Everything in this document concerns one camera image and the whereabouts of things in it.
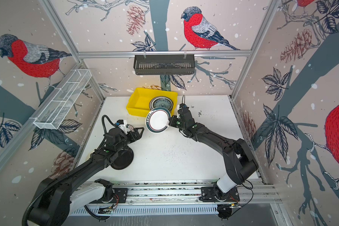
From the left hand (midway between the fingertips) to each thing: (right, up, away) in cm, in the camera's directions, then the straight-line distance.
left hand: (139, 130), depth 83 cm
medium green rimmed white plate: (+10, +6, +9) cm, 15 cm away
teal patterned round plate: (+11, +19, +31) cm, 38 cm away
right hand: (+17, +6, +4) cm, 19 cm away
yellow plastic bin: (-9, +18, +32) cm, 38 cm away
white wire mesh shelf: (-42, +11, -11) cm, 45 cm away
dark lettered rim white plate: (-3, +3, -7) cm, 8 cm away
